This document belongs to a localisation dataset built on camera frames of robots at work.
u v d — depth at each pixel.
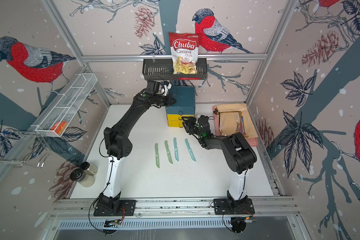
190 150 0.95
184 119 0.89
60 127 0.66
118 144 0.58
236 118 1.10
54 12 0.73
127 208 0.73
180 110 0.93
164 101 0.82
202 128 0.75
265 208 0.75
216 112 1.14
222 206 0.73
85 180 0.76
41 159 0.63
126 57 1.63
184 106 0.89
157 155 0.93
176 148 0.95
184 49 0.82
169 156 0.92
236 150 0.54
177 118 0.98
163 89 0.79
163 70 1.07
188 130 0.88
